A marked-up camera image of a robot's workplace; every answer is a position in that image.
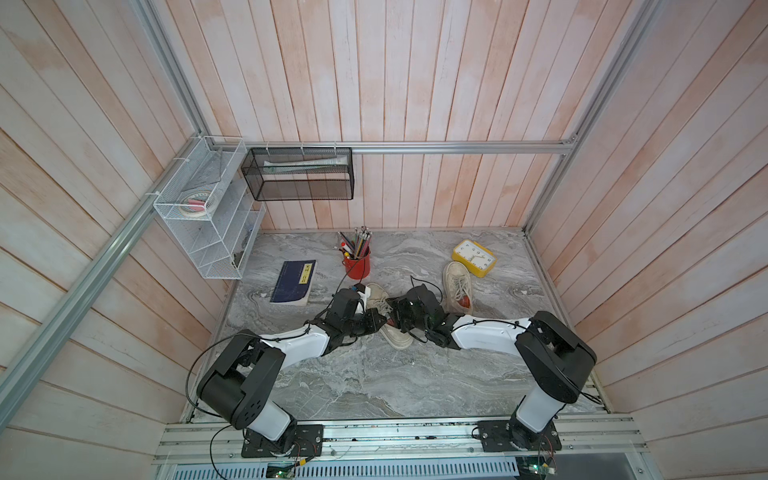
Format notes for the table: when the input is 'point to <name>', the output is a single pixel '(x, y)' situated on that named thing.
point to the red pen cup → (359, 268)
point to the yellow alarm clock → (475, 257)
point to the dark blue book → (294, 282)
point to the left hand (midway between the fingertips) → (386, 323)
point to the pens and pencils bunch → (359, 246)
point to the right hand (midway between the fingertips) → (382, 301)
